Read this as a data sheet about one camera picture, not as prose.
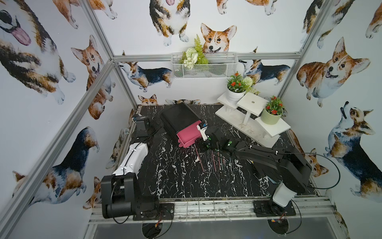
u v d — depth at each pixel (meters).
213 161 0.90
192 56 0.79
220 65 0.92
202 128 0.74
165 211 0.74
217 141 0.64
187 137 0.85
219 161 0.90
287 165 0.45
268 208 0.67
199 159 0.92
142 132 0.66
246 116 1.01
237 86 0.90
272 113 0.82
